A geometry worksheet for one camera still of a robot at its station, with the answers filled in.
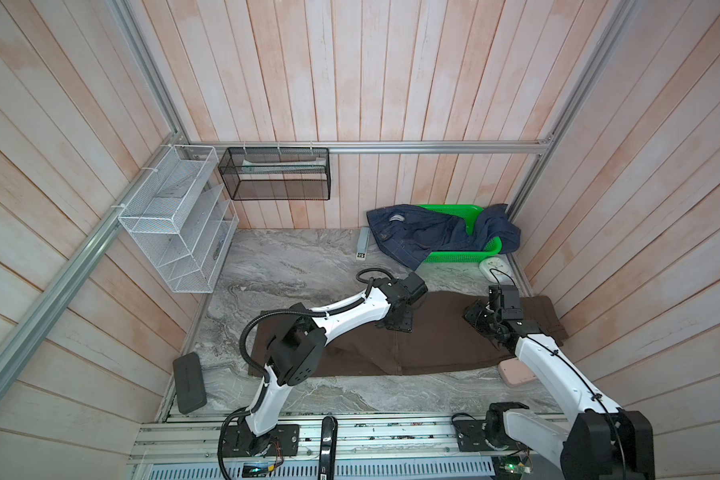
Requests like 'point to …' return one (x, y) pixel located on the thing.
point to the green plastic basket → (469, 213)
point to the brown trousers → (449, 338)
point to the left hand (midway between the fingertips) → (398, 329)
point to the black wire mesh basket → (277, 173)
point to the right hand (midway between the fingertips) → (467, 309)
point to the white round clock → (501, 265)
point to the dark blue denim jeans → (410, 232)
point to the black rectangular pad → (189, 382)
